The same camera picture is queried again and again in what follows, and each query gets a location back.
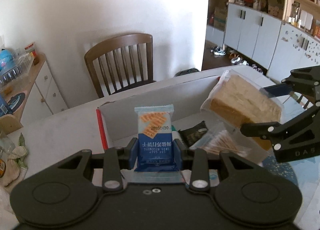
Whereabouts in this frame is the white cooling gel tube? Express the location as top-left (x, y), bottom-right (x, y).
top-left (171, 125), bottom-right (183, 142)

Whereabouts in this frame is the blue biscuit packet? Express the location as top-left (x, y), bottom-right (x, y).
top-left (135, 105), bottom-right (178, 172)

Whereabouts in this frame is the bag of cotton swabs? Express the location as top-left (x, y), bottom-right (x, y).
top-left (189, 122), bottom-right (250, 158)

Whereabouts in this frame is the bagged slice of bread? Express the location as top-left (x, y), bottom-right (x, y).
top-left (201, 69), bottom-right (284, 129)

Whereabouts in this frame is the dark green pouch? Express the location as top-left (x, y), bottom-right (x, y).
top-left (178, 121), bottom-right (208, 147)

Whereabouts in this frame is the brown wooden chair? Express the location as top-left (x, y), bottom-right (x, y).
top-left (84, 33), bottom-right (155, 98)
top-left (294, 92), bottom-right (314, 110)

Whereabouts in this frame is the red and white cardboard box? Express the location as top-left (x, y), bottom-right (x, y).
top-left (95, 74), bottom-right (273, 186)

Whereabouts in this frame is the white side cabinet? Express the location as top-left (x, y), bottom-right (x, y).
top-left (0, 52), bottom-right (69, 128)

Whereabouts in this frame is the beige cloth bag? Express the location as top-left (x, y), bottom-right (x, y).
top-left (1, 133), bottom-right (29, 192)

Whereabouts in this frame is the white wall cupboard unit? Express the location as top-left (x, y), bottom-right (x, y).
top-left (206, 0), bottom-right (319, 81)

